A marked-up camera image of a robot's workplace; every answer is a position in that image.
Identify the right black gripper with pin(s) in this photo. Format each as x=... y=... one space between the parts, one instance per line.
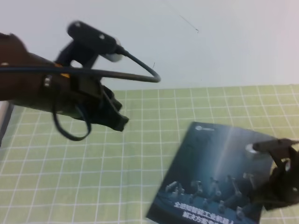
x=282 y=188

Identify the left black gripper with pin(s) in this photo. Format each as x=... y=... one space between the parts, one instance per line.
x=97 y=101

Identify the robot catalogue book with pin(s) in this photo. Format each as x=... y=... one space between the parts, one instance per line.
x=211 y=176

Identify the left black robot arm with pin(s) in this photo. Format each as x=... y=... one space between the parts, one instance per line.
x=44 y=91

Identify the green checked tablecloth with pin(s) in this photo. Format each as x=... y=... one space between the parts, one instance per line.
x=111 y=177

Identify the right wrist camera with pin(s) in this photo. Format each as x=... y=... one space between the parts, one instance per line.
x=277 y=149

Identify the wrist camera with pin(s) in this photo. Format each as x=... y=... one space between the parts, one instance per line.
x=87 y=45
x=277 y=149

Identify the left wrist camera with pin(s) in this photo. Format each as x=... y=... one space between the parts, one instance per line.
x=87 y=45

